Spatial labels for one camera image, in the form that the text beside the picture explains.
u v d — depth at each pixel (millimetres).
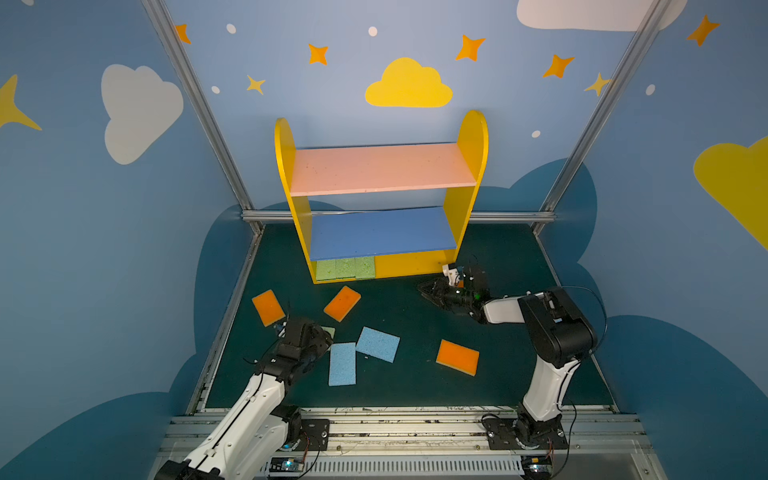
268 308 949
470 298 800
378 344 889
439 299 882
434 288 885
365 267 1052
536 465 718
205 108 858
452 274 931
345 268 1044
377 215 1111
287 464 707
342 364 847
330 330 913
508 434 740
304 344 663
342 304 986
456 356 864
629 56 767
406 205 1170
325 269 1044
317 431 754
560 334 517
